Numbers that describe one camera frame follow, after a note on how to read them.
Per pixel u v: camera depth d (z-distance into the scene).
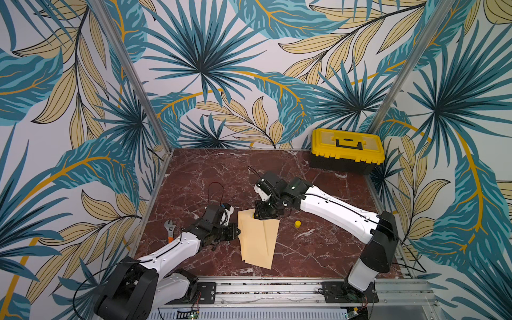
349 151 0.97
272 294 0.75
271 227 0.90
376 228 0.44
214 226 0.69
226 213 0.80
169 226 0.89
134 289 0.40
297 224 0.90
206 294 0.73
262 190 0.62
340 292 0.74
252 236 0.85
